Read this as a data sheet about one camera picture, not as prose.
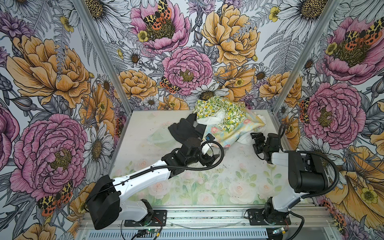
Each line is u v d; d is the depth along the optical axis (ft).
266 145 2.71
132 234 2.31
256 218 2.43
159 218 2.42
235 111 3.32
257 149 2.89
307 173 1.59
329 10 2.39
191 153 1.90
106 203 1.31
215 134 3.19
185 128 3.58
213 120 3.32
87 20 2.46
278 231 2.34
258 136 2.93
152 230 2.32
